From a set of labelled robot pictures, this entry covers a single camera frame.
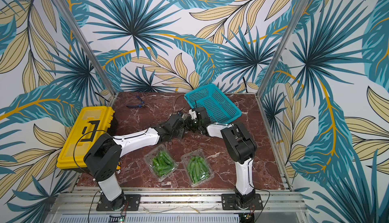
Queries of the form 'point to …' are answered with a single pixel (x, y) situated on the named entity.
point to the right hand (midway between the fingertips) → (179, 123)
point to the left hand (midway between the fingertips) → (180, 130)
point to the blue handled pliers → (143, 104)
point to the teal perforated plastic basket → (220, 110)
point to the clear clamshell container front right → (197, 167)
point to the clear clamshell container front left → (161, 161)
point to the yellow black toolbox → (92, 124)
